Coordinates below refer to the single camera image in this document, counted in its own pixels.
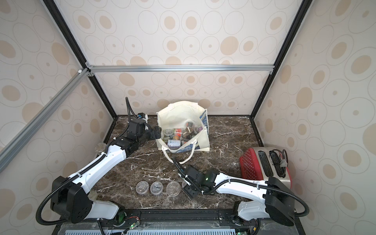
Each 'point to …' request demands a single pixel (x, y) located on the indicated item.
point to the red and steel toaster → (259, 163)
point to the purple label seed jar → (174, 144)
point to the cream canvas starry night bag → (184, 128)
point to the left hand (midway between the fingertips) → (158, 128)
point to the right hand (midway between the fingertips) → (193, 185)
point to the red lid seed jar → (178, 132)
